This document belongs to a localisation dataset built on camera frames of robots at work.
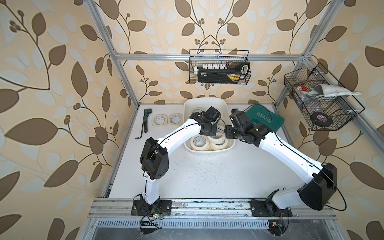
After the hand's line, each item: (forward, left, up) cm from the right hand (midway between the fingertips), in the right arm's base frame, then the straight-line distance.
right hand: (228, 130), depth 81 cm
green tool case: (+24, -29, -15) cm, 41 cm away
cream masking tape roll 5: (-2, +5, -3) cm, 6 cm away
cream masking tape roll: (+25, +46, -19) cm, 56 cm away
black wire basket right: (+3, -47, +12) cm, 48 cm away
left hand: (+2, +8, -3) cm, 9 cm away
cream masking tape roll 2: (+25, +34, -19) cm, 46 cm away
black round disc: (-3, -44, +10) cm, 45 cm away
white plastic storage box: (+32, +17, -12) cm, 38 cm away
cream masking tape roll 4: (-3, +3, -13) cm, 13 cm away
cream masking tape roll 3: (+4, +15, -18) cm, 24 cm away
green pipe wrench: (+33, +56, -18) cm, 68 cm away
